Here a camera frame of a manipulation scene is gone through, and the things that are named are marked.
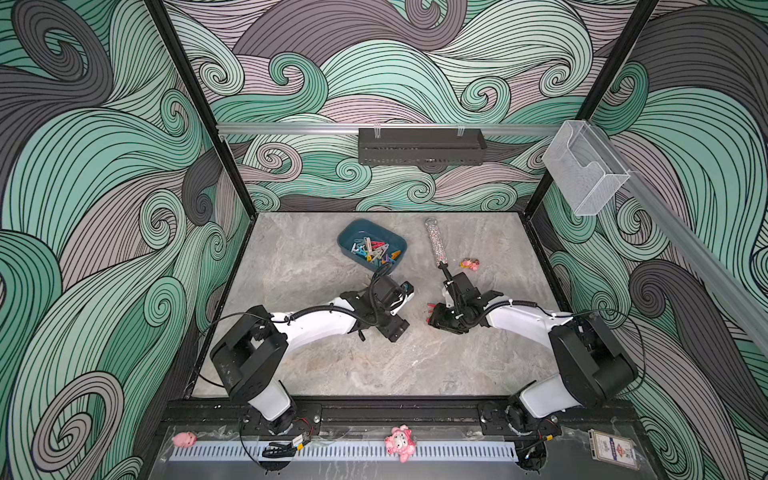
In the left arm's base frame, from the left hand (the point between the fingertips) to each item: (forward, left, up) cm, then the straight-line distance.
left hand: (397, 315), depth 85 cm
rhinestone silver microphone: (+29, -16, -4) cm, 33 cm away
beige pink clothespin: (+29, +9, -4) cm, 31 cm away
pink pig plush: (-30, 0, -2) cm, 30 cm away
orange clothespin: (+26, -1, -5) cm, 27 cm away
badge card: (-31, -50, -4) cm, 59 cm away
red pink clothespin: (+7, -11, -7) cm, 15 cm away
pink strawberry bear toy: (+21, -26, -4) cm, 34 cm away
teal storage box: (+34, +15, -5) cm, 37 cm away
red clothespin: (+31, +6, -5) cm, 32 cm away
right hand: (0, -11, -6) cm, 12 cm away
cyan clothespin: (+27, +12, -5) cm, 30 cm away
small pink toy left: (-30, +51, -4) cm, 59 cm away
